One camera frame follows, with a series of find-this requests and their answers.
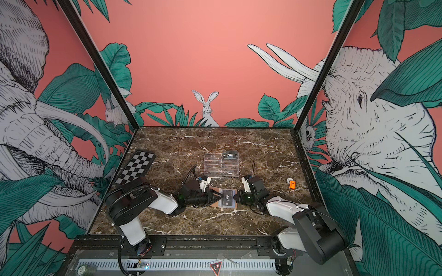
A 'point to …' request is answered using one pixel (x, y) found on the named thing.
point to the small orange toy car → (292, 183)
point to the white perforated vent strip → (92, 265)
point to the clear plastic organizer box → (216, 166)
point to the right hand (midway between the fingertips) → (233, 195)
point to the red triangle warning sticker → (216, 267)
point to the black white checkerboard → (136, 168)
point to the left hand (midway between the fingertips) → (224, 196)
